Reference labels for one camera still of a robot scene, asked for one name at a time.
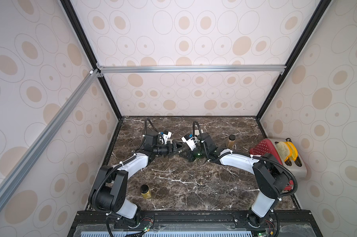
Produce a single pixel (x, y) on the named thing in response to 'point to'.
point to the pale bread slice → (282, 149)
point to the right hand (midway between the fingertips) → (179, 158)
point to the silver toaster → (300, 172)
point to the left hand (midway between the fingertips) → (184, 148)
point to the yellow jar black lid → (145, 192)
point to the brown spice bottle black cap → (232, 138)
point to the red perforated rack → (265, 146)
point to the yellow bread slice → (293, 152)
